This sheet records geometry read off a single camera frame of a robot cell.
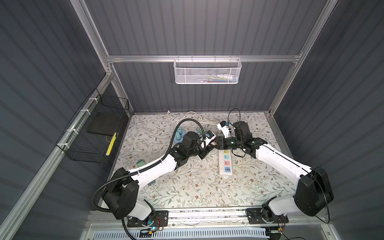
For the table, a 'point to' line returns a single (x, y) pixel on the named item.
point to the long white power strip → (225, 166)
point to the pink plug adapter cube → (213, 143)
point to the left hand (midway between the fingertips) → (210, 143)
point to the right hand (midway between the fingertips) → (212, 144)
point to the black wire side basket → (89, 133)
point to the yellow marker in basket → (111, 144)
